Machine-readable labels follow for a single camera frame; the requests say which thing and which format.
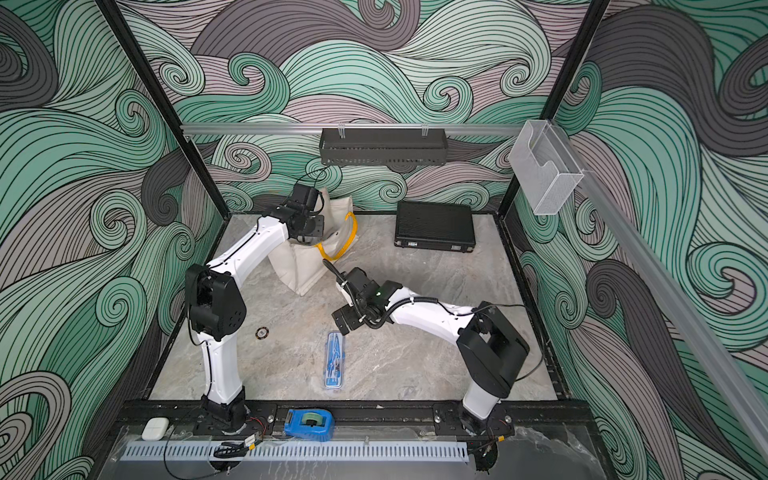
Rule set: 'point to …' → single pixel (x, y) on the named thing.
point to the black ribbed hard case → (434, 226)
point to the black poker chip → (261, 332)
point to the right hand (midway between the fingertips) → (346, 317)
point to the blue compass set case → (334, 361)
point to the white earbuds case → (155, 429)
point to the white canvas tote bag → (302, 265)
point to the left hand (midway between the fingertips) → (313, 221)
